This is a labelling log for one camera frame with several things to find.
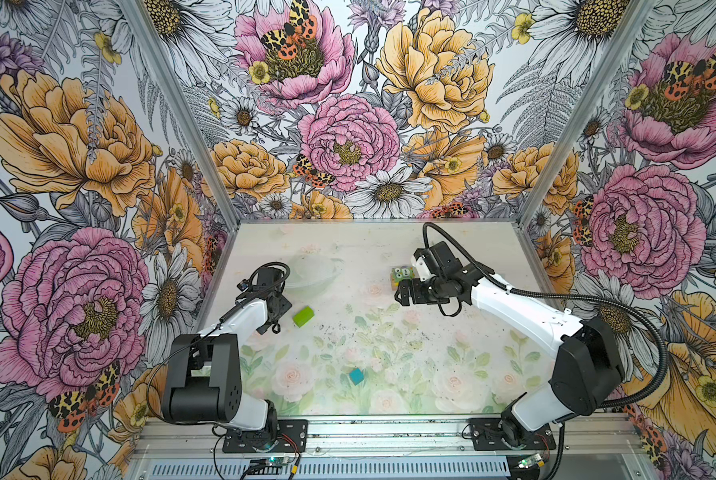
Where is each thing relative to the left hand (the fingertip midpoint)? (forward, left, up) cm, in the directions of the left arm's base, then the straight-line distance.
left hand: (274, 319), depth 92 cm
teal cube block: (-16, -25, -2) cm, 30 cm away
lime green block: (+2, -8, -2) cm, 9 cm away
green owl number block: (+14, -39, +3) cm, 42 cm away
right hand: (-1, -40, +10) cm, 42 cm away
